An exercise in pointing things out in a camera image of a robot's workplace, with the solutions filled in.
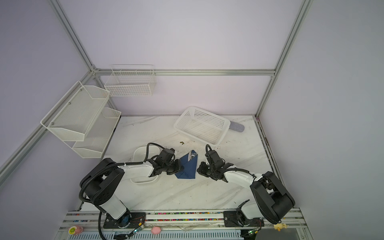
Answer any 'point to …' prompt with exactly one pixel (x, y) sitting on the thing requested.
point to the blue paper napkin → (190, 167)
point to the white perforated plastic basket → (205, 125)
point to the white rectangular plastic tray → (139, 155)
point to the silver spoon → (193, 154)
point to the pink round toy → (156, 230)
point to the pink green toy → (75, 230)
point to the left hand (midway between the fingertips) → (183, 168)
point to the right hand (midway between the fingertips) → (195, 170)
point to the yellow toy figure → (280, 226)
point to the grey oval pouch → (236, 127)
